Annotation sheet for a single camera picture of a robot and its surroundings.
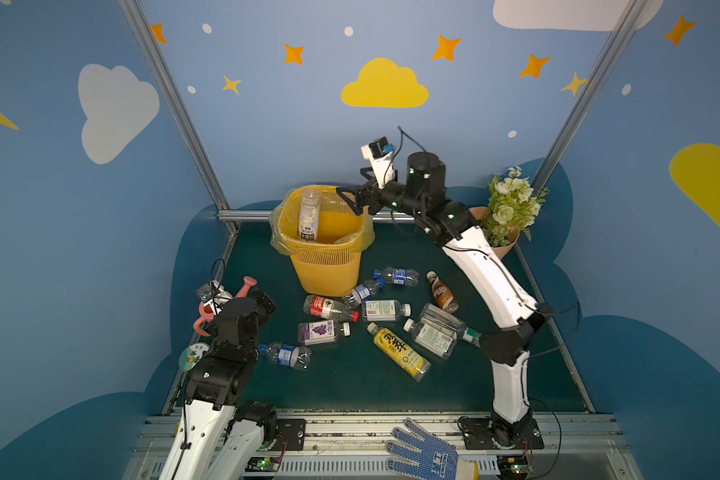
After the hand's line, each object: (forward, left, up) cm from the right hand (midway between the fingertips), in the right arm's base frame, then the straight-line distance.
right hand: (351, 176), depth 66 cm
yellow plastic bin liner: (+17, +7, -33) cm, 38 cm away
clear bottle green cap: (-10, -31, -47) cm, 58 cm away
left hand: (-20, +23, -21) cm, 37 cm away
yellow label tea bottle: (-26, -17, -42) cm, 52 cm away
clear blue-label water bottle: (+4, -14, -43) cm, 46 cm away
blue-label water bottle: (-4, -3, -42) cm, 42 cm away
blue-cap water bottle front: (-26, +18, -41) cm, 52 cm away
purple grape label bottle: (-18, +10, -43) cm, 48 cm away
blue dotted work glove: (-48, -23, -46) cm, 70 cm away
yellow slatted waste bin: (+1, +10, -40) cm, 41 cm away
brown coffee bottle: (-3, -29, -42) cm, 51 cm away
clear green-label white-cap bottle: (-9, -10, -44) cm, 46 cm away
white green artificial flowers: (+14, -47, -19) cm, 53 cm away
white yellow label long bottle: (+10, +15, -22) cm, 29 cm away
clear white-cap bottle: (-18, -25, -45) cm, 54 cm away
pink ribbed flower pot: (+7, -45, -31) cm, 56 cm away
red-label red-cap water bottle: (-11, +9, -41) cm, 43 cm away
